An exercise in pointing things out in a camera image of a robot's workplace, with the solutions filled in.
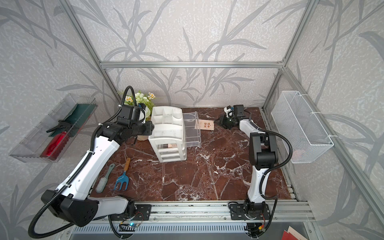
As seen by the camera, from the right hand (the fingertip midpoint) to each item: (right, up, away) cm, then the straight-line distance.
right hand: (215, 121), depth 98 cm
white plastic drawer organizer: (-26, -8, -24) cm, 36 cm away
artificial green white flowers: (-42, +12, -17) cm, 47 cm away
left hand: (-35, -2, -22) cm, 41 cm away
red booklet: (+32, -52, -30) cm, 68 cm away
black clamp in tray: (-69, -2, -32) cm, 76 cm away
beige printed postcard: (-6, -3, +13) cm, 15 cm away
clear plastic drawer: (-15, -9, -12) cm, 21 cm away
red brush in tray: (-67, -10, -39) cm, 78 cm away
